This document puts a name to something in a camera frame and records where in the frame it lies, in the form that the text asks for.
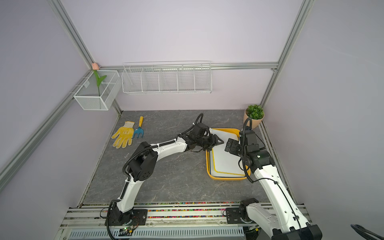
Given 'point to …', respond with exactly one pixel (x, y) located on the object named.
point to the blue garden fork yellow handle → (139, 130)
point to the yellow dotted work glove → (125, 134)
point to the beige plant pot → (245, 117)
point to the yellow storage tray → (225, 178)
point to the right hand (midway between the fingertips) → (234, 143)
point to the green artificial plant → (255, 111)
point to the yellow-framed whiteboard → (224, 162)
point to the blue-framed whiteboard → (215, 173)
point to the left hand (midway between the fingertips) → (223, 145)
